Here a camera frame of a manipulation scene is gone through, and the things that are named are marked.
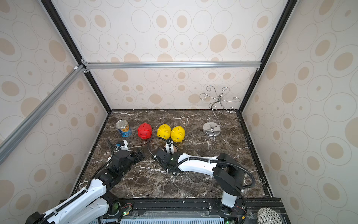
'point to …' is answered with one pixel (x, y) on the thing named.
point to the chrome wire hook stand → (213, 129)
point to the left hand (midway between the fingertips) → (144, 149)
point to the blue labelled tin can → (123, 126)
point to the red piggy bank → (144, 130)
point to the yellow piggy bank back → (164, 130)
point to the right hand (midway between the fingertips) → (171, 154)
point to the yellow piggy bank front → (177, 134)
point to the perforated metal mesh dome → (267, 215)
